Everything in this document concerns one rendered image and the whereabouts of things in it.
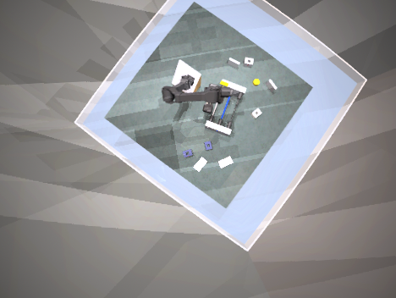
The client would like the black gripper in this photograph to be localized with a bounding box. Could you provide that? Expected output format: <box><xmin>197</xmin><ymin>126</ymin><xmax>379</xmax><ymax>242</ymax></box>
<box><xmin>202</xmin><ymin>84</ymin><xmax>217</xmax><ymax>113</ymax></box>

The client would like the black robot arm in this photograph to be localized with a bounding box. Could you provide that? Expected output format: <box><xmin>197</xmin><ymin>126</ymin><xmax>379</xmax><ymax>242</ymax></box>
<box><xmin>162</xmin><ymin>74</ymin><xmax>231</xmax><ymax>104</ymax></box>

